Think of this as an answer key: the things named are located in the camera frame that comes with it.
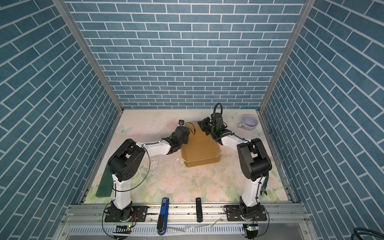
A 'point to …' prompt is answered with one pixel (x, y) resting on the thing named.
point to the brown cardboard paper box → (201, 149)
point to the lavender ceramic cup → (249, 122)
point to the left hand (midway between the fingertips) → (184, 133)
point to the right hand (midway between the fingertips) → (195, 119)
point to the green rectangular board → (105, 188)
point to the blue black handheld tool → (162, 217)
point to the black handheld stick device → (199, 215)
